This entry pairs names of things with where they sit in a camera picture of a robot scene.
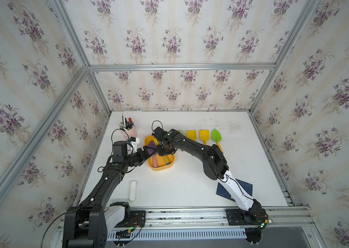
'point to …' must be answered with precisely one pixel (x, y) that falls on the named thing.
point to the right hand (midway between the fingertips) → (163, 153)
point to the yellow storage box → (163, 162)
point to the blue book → (247, 187)
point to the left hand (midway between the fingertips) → (154, 154)
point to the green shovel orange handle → (216, 137)
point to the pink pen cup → (128, 125)
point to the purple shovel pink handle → (153, 150)
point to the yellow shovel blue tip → (191, 134)
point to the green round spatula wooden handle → (182, 132)
